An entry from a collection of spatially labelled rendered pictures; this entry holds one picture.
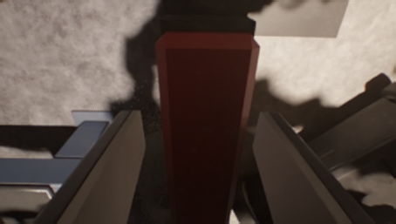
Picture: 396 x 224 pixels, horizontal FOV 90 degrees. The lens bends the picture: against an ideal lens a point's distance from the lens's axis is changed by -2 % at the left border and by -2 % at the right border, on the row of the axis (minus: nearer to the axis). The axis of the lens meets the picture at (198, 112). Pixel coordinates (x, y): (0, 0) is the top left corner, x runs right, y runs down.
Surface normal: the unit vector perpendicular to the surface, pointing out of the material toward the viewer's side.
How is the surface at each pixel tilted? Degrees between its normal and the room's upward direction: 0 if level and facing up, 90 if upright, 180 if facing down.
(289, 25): 0
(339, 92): 0
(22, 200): 0
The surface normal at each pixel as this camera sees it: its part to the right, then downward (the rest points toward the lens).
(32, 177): 0.02, -0.85
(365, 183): 0.01, 0.52
